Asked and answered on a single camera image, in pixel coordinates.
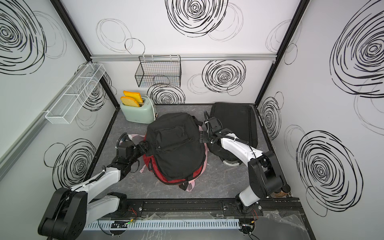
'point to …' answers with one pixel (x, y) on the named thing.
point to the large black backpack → (238, 119)
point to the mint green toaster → (146, 113)
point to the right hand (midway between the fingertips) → (204, 138)
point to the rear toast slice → (135, 96)
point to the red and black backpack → (177, 154)
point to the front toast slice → (129, 101)
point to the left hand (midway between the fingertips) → (144, 144)
